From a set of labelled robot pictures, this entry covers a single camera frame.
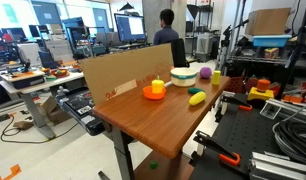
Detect yellow toy bell pepper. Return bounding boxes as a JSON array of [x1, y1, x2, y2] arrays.
[[151, 75, 166, 95]]

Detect black clamp with orange handle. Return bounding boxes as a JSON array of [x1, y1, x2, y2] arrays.
[[220, 94, 254, 112], [193, 130, 242, 167]]

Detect aluminium extrusion bar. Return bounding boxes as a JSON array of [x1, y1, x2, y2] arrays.
[[248, 151, 306, 180]]

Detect white bowl with teal band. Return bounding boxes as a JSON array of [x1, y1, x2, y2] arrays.
[[169, 67, 198, 88]]

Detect blue plastic bin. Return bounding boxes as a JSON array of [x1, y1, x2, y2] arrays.
[[251, 34, 293, 48]]

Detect green oval toy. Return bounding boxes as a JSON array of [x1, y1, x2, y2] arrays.
[[187, 86, 206, 95]]

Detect small green ball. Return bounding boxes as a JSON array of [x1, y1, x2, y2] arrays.
[[148, 159, 160, 170]]

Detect yellow cylindrical block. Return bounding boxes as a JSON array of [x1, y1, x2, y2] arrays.
[[211, 69, 222, 86]]

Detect black floor cable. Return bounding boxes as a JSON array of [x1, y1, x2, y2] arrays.
[[0, 114, 80, 145]]

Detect black perforated breadboard table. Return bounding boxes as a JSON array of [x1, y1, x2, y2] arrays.
[[189, 99, 294, 180]]

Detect black tripod pole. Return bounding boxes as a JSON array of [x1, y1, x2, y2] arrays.
[[278, 0, 306, 99]]

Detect brown cardboard panel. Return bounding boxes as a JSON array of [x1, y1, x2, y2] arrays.
[[80, 43, 176, 106]]

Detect black and white desk device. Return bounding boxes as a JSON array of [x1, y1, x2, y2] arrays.
[[0, 69, 47, 90]]

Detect colourful toy cube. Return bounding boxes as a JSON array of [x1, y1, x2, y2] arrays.
[[263, 47, 281, 60]]

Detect purple toy ball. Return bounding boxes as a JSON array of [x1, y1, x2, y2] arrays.
[[199, 66, 213, 80]]

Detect black treadmill base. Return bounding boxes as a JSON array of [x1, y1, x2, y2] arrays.
[[55, 85, 106, 137]]

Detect computer monitor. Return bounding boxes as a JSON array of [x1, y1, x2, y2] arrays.
[[113, 12, 148, 43]]

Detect red plastic crate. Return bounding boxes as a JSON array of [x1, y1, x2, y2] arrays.
[[223, 76, 246, 95]]

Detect yellow toy corn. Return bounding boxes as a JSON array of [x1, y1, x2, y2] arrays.
[[188, 90, 208, 107]]

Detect wooden table frame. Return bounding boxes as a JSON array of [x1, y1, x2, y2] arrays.
[[97, 121, 194, 180]]

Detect open cardboard box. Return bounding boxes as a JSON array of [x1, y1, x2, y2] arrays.
[[38, 95, 73, 127]]

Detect black cable bundle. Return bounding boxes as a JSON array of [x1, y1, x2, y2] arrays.
[[271, 109, 306, 165]]

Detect black office chair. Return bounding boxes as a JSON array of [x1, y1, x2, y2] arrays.
[[170, 37, 190, 69]]

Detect white desk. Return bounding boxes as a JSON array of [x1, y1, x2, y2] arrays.
[[0, 70, 86, 140]]

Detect orange plastic plate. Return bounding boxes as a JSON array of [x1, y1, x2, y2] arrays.
[[142, 85, 168, 101]]

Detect red bowl with toys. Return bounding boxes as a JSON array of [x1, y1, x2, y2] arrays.
[[50, 68, 70, 79]]

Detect person in dark shirt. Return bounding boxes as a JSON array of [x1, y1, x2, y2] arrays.
[[152, 8, 181, 46]]

